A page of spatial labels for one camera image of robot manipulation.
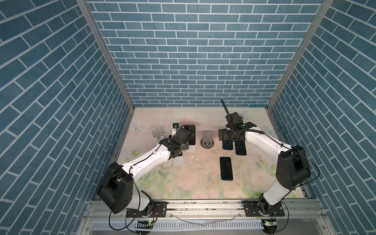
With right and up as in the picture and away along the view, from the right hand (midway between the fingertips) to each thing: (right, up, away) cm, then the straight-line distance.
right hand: (227, 135), depth 92 cm
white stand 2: (-22, -10, +4) cm, 25 cm away
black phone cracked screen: (+2, -8, +7) cm, 11 cm away
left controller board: (-45, -43, -19) cm, 65 cm away
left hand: (-28, -4, -5) cm, 29 cm away
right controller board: (+18, -44, -18) cm, 51 cm away
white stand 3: (-46, +1, +2) cm, 46 cm away
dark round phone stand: (-12, -5, +4) cm, 14 cm away
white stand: (-31, -16, -1) cm, 35 cm away
